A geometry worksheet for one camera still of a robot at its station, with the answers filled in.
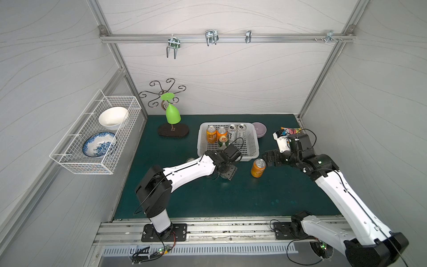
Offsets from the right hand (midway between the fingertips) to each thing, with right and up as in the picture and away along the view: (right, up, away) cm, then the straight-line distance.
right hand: (273, 152), depth 75 cm
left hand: (-20, -10, +8) cm, 24 cm away
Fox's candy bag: (+23, +10, +32) cm, 41 cm away
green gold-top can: (-22, +3, +17) cm, 29 cm away
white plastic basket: (-6, -1, +20) cm, 21 cm away
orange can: (-29, +7, +23) cm, 38 cm away
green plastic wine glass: (-51, +19, +17) cm, 57 cm away
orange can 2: (-23, +9, +23) cm, 34 cm away
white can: (-17, +8, +20) cm, 28 cm away
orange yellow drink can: (-5, -10, +9) cm, 14 cm away
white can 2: (-12, +9, +21) cm, 25 cm away
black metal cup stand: (-55, +10, +36) cm, 66 cm away
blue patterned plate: (-73, +4, -10) cm, 74 cm away
